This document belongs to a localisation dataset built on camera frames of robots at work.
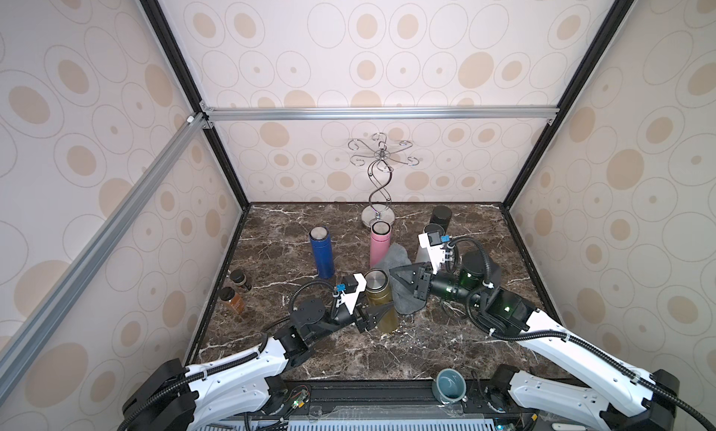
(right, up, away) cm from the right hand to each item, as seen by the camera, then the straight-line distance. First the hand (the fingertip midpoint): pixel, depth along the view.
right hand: (400, 269), depth 65 cm
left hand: (-1, -7, +1) cm, 8 cm away
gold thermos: (-5, -5, -4) cm, 8 cm away
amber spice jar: (-48, -13, +21) cm, 54 cm away
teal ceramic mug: (+15, -34, +11) cm, 38 cm away
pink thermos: (-3, +7, +20) cm, 22 cm away
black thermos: (+16, +14, +23) cm, 31 cm away
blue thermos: (-21, +5, +20) cm, 29 cm away
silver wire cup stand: (-3, +30, +36) cm, 47 cm away
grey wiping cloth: (+1, -7, 0) cm, 7 cm away
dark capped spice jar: (-48, -6, +22) cm, 53 cm away
